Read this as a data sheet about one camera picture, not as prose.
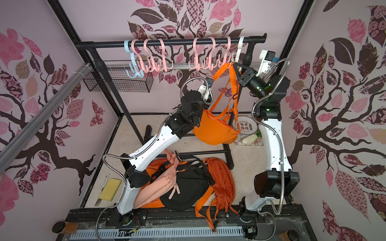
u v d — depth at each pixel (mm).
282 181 392
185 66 942
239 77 558
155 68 561
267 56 502
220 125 806
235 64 569
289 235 614
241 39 502
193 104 486
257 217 670
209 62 967
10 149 502
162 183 721
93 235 696
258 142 1031
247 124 1120
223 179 832
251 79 518
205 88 543
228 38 496
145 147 495
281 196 372
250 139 1008
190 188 811
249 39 503
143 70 556
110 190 815
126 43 481
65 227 642
